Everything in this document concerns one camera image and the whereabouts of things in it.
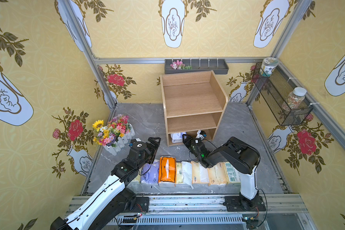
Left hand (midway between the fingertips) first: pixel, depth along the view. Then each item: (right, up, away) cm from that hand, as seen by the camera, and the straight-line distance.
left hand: (155, 142), depth 78 cm
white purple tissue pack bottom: (+12, +1, +14) cm, 19 cm away
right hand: (+18, +3, +18) cm, 26 cm away
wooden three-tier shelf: (+21, +22, 0) cm, 31 cm away
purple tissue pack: (-3, -17, +1) cm, 18 cm away
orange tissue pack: (+7, -15, 0) cm, 16 cm away
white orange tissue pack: (+25, -17, +1) cm, 30 cm away
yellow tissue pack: (+16, -17, 0) cm, 23 cm away
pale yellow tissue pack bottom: (-9, -20, +1) cm, 23 cm away
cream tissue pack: (+35, -18, +2) cm, 40 cm away
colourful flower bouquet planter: (-25, +4, +7) cm, 26 cm away
